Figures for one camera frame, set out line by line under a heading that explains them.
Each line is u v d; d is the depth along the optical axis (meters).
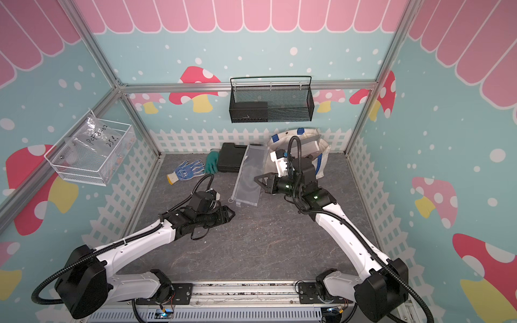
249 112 0.88
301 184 0.55
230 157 1.15
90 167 0.62
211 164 1.13
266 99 0.93
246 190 0.73
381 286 0.38
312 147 0.94
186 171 1.13
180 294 0.75
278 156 0.64
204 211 0.67
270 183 0.61
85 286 0.40
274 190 0.63
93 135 0.71
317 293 0.66
